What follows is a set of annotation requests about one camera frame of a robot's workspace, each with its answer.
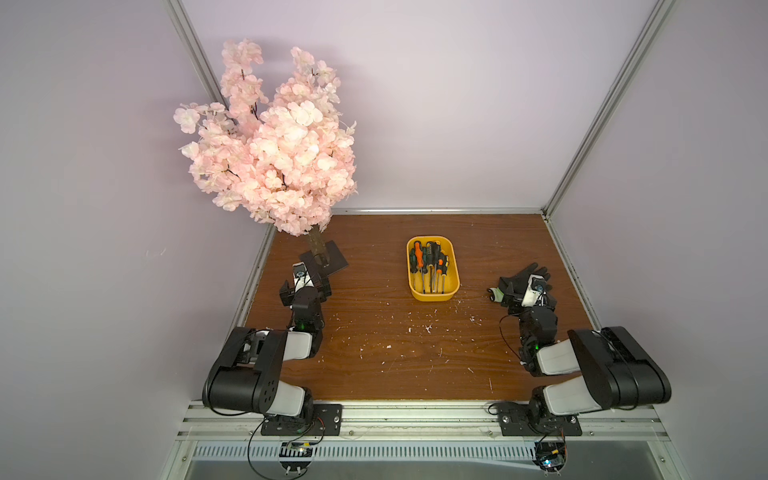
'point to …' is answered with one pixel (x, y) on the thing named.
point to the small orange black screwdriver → (439, 270)
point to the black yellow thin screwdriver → (429, 254)
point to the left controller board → (295, 456)
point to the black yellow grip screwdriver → (444, 270)
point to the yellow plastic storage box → (452, 276)
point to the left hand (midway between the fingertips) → (306, 274)
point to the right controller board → (549, 456)
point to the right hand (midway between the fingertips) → (530, 283)
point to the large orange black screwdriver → (419, 259)
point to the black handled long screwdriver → (435, 254)
